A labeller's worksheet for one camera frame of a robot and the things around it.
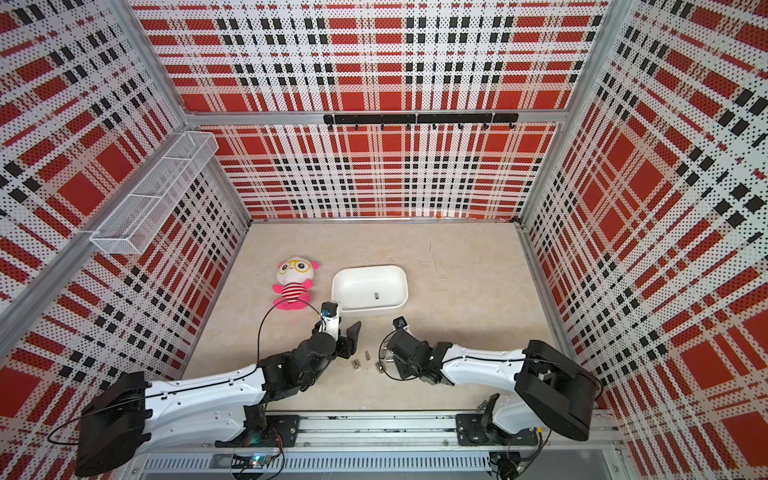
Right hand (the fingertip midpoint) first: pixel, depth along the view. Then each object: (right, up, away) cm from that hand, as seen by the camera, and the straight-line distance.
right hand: (409, 354), depth 86 cm
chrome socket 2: (-12, -1, 0) cm, 12 cm away
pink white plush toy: (-38, +21, +12) cm, 45 cm away
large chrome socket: (-9, -3, -2) cm, 9 cm away
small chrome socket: (-11, +15, +13) cm, 23 cm away
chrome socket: (-15, -2, -2) cm, 16 cm away
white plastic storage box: (-13, +17, +13) cm, 25 cm away
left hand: (-15, +11, -4) cm, 19 cm away
